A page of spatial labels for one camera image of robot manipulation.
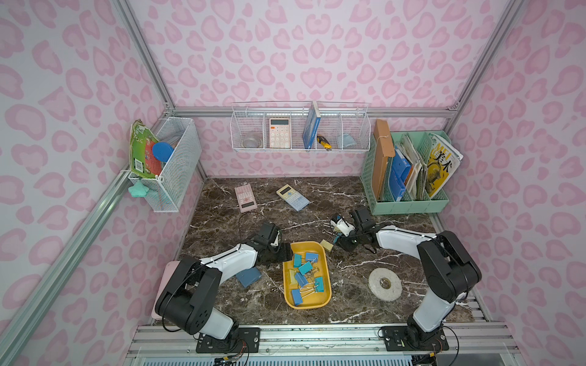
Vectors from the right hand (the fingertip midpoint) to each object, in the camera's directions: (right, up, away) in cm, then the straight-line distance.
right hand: (341, 236), depth 96 cm
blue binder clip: (-17, -13, -13) cm, 25 cm away
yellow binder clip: (-20, -14, -12) cm, 27 cm away
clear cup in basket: (-38, +39, 0) cm, 55 cm away
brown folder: (+13, +34, -13) cm, 39 cm away
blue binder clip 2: (-12, -7, -6) cm, 15 cm away
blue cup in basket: (+4, +42, +5) cm, 42 cm away
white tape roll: (+14, -16, -11) cm, 24 cm away
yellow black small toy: (-7, +39, -3) cm, 40 cm away
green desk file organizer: (+37, +18, +5) cm, 42 cm away
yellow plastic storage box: (-15, -13, -10) cm, 23 cm away
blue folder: (+25, +27, +2) cm, 36 cm away
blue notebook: (-36, -13, -10) cm, 40 cm away
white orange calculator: (-26, +43, -3) cm, 50 cm away
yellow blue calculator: (-19, +15, +13) cm, 28 cm away
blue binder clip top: (-18, -19, -14) cm, 30 cm away
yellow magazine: (+45, +33, +1) cm, 55 cm away
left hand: (-23, -5, -4) cm, 24 cm away
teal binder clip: (-18, -8, -6) cm, 21 cm away
